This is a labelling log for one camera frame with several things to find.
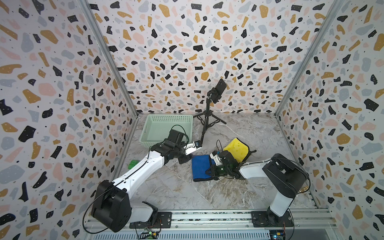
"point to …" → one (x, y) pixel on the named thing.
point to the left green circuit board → (148, 235)
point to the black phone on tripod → (216, 92)
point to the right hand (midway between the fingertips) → (206, 173)
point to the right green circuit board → (276, 234)
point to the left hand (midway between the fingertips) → (192, 151)
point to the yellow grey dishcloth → (239, 150)
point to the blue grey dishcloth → (203, 167)
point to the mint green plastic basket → (156, 128)
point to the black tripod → (207, 118)
